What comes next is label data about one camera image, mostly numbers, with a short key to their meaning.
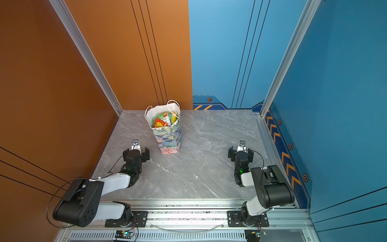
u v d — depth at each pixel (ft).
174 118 2.97
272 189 1.50
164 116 2.88
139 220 2.42
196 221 2.47
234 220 2.38
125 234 2.32
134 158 2.30
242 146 2.55
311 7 2.28
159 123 2.83
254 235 2.29
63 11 2.32
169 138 2.79
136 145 2.53
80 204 1.41
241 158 2.28
